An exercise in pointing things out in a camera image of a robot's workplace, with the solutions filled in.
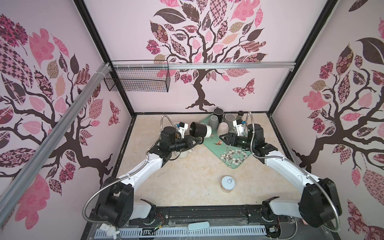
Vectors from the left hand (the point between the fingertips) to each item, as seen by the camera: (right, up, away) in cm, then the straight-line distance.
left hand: (201, 142), depth 77 cm
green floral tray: (+22, -11, +18) cm, 31 cm away
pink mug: (+16, +7, +24) cm, 29 cm away
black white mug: (0, +7, +4) cm, 8 cm away
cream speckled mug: (-11, -10, +16) cm, 21 cm away
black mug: (+15, +19, +32) cm, 41 cm away
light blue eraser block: (-2, -38, -8) cm, 39 cm away
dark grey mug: (+21, +15, +27) cm, 38 cm away
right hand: (+12, +3, +3) cm, 13 cm away
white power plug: (-43, -40, -9) cm, 59 cm away
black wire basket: (-50, +48, +45) cm, 83 cm away
